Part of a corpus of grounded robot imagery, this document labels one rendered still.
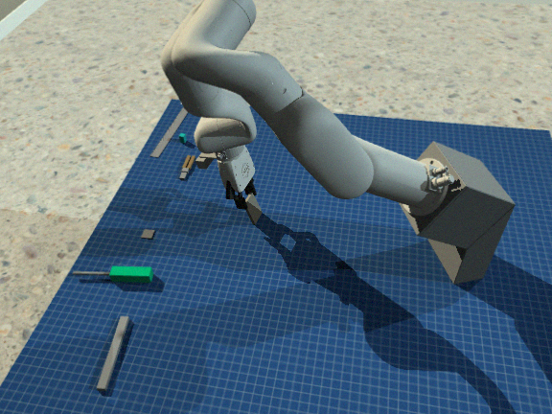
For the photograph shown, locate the dark blue grid mat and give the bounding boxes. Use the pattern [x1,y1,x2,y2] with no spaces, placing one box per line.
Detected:
[0,99,552,414]

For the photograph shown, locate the grey long bar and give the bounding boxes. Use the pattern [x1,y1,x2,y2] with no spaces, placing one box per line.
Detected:
[97,316,129,391]

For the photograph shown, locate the grey flat bar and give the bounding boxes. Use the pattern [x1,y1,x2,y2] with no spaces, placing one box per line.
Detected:
[150,107,188,157]

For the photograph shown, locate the grey square tile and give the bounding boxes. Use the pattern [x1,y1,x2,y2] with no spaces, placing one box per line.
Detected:
[141,229,155,239]

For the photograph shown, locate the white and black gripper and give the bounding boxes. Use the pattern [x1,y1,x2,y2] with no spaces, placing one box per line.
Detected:
[218,145,257,210]

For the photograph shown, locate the green-handled screwdriver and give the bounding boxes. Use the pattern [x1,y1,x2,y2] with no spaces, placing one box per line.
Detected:
[75,266,153,283]

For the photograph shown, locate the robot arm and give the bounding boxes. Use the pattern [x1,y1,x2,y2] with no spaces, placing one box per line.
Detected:
[161,0,454,216]

